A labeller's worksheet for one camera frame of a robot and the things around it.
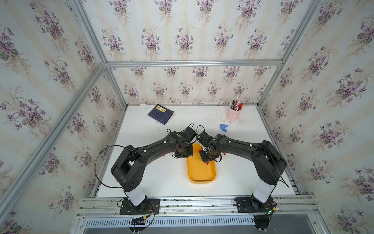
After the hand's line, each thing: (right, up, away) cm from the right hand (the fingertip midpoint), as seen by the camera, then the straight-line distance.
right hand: (206, 159), depth 89 cm
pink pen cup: (+23, +28, +20) cm, 41 cm away
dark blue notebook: (-32, +29, +25) cm, 50 cm away
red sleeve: (-21, +11, -33) cm, 40 cm away
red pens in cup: (+25, +35, +18) cm, 47 cm away
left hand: (-10, +3, -3) cm, 11 cm away
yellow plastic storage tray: (-5, -6, -5) cm, 9 cm away
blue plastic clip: (+15, +20, +16) cm, 29 cm away
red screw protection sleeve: (+8, +7, -16) cm, 19 cm away
